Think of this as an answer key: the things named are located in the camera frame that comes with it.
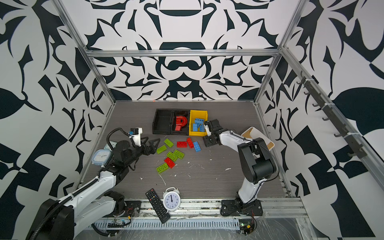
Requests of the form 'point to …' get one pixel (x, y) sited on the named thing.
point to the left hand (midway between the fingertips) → (153, 135)
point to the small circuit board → (246, 227)
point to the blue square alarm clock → (101, 157)
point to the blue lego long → (197, 146)
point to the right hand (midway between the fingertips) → (209, 138)
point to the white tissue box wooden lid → (253, 133)
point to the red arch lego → (180, 121)
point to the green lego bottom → (162, 168)
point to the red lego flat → (181, 144)
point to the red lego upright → (190, 142)
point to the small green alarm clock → (113, 144)
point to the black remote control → (158, 207)
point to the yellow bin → (195, 114)
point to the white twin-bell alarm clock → (172, 199)
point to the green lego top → (169, 142)
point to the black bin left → (162, 122)
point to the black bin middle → (184, 130)
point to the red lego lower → (169, 162)
